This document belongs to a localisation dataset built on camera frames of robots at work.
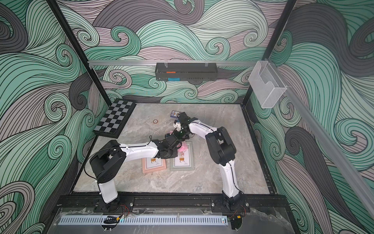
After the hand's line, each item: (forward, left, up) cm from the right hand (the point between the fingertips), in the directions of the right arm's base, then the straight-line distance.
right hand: (177, 140), depth 96 cm
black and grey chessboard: (+18, +47, +2) cm, 51 cm away
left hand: (-9, 0, -1) cm, 9 cm away
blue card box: (+23, +3, 0) cm, 23 cm away
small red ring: (+18, +18, -2) cm, 25 cm away
